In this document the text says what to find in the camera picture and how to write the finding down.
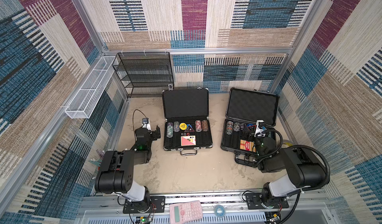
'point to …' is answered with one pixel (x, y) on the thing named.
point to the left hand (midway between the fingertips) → (149, 126)
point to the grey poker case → (245, 107)
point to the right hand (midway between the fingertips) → (254, 125)
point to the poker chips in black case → (176, 126)
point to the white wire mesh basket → (80, 106)
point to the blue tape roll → (219, 210)
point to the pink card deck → (189, 140)
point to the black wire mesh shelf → (144, 73)
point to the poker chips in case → (232, 127)
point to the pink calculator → (186, 213)
